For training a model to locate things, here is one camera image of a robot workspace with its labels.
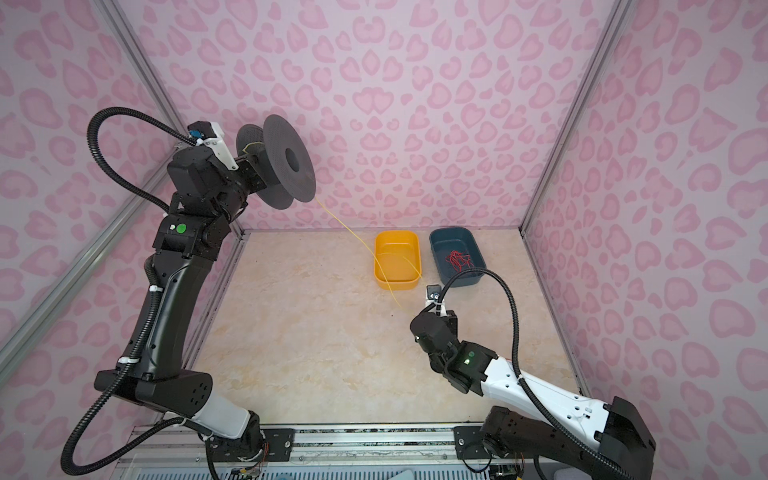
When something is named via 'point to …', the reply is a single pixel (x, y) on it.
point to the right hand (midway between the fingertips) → (426, 307)
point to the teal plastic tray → (457, 249)
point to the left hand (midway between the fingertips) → (253, 148)
